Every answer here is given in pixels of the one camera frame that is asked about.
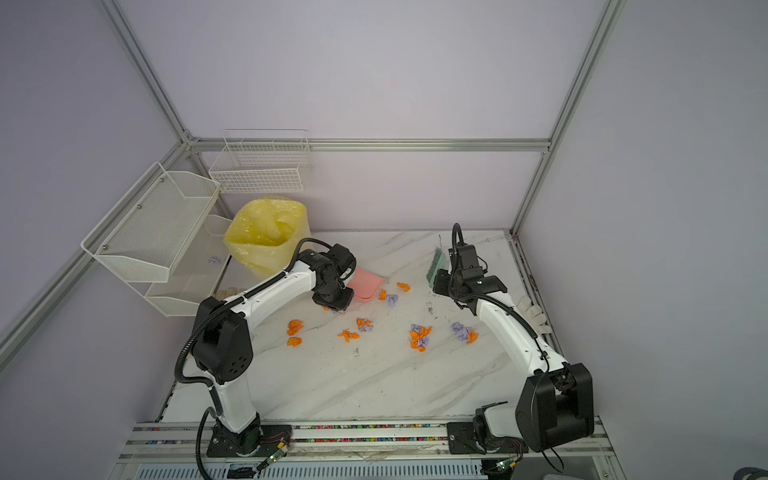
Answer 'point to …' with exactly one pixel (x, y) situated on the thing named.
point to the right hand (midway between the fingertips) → (438, 278)
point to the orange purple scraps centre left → (364, 325)
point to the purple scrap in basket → (213, 260)
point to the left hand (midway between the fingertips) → (338, 307)
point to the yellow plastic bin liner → (265, 235)
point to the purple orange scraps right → (464, 333)
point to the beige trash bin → (267, 235)
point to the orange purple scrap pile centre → (419, 337)
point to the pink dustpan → (365, 285)
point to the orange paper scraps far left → (292, 328)
